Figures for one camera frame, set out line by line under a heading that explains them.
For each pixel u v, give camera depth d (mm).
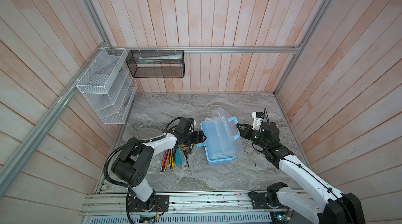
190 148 903
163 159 877
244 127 738
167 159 872
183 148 899
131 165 461
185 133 733
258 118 722
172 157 870
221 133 767
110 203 751
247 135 710
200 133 828
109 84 683
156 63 1040
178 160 866
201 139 817
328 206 401
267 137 606
